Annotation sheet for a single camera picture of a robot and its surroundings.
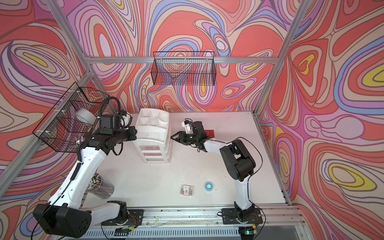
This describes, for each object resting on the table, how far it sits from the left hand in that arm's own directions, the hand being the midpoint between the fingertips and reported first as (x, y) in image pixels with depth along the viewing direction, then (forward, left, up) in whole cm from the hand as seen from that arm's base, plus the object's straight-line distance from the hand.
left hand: (138, 130), depth 77 cm
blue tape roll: (-20, -38, -25) cm, 50 cm away
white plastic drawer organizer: (-1, -7, -5) cm, 9 cm away
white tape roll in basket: (+4, +25, +7) cm, 26 cm away
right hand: (+3, -17, -14) cm, 22 cm away
